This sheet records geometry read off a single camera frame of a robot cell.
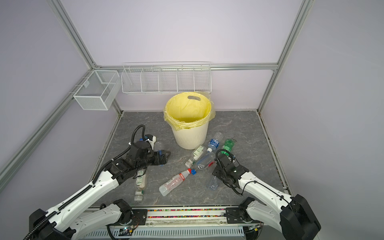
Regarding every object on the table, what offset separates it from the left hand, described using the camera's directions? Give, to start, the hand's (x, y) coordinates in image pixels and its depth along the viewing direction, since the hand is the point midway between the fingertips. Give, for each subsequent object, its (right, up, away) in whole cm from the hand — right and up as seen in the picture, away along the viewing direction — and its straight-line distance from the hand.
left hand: (163, 155), depth 77 cm
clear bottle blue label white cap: (+29, +4, +19) cm, 35 cm away
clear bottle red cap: (+4, -16, +3) cm, 17 cm away
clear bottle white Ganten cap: (+26, -16, +2) cm, 31 cm away
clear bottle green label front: (-12, -15, +2) cm, 20 cm away
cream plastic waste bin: (+15, +6, +29) cm, 33 cm away
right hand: (+29, -12, +8) cm, 32 cm away
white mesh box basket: (-48, +37, +20) cm, 64 cm away
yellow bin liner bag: (+12, +26, +22) cm, 37 cm away
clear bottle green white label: (+18, -2, +14) cm, 22 cm away
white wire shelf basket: (-3, +47, +20) cm, 51 cm away
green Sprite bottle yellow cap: (+39, +3, +20) cm, 44 cm away
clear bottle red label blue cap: (+23, -6, +13) cm, 27 cm away
